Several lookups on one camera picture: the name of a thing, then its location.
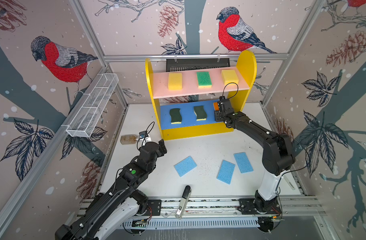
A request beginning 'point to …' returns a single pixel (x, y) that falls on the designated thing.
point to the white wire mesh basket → (84, 122)
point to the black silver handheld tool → (182, 207)
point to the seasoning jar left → (128, 139)
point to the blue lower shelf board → (188, 115)
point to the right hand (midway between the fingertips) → (218, 115)
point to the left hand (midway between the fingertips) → (157, 142)
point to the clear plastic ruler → (289, 183)
